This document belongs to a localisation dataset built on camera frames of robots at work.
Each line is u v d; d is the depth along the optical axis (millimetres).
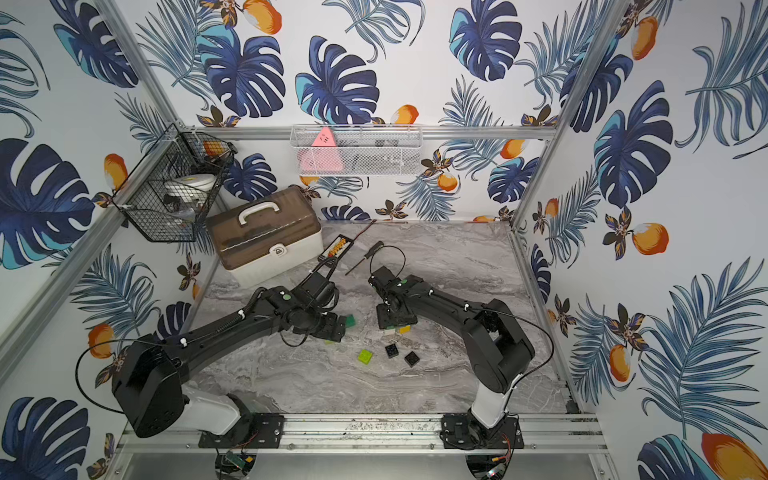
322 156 891
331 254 1098
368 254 1098
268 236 904
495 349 468
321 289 658
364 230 1174
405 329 898
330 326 734
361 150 934
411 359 854
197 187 800
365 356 857
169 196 860
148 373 457
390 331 883
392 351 860
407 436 748
